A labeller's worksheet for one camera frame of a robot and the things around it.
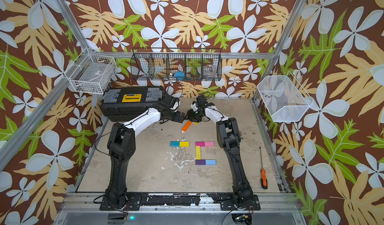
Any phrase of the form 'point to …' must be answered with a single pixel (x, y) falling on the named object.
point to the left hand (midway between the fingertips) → (179, 114)
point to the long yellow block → (198, 153)
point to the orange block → (187, 125)
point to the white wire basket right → (285, 98)
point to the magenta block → (200, 143)
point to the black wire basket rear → (176, 64)
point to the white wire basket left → (91, 73)
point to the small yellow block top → (196, 123)
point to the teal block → (174, 143)
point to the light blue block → (210, 162)
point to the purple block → (200, 162)
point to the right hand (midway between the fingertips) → (186, 117)
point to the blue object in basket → (179, 75)
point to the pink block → (209, 143)
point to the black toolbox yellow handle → (124, 104)
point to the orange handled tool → (263, 180)
